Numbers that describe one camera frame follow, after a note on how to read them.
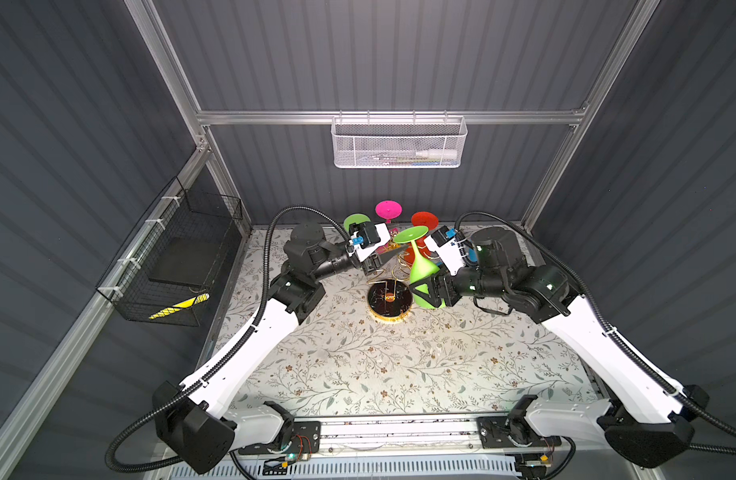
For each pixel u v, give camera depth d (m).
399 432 0.76
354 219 0.81
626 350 0.40
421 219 0.80
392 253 0.60
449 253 0.55
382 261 0.55
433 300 0.57
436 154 0.91
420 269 0.60
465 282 0.54
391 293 0.97
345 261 0.55
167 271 0.72
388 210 0.84
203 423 0.37
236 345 0.43
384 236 0.49
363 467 0.71
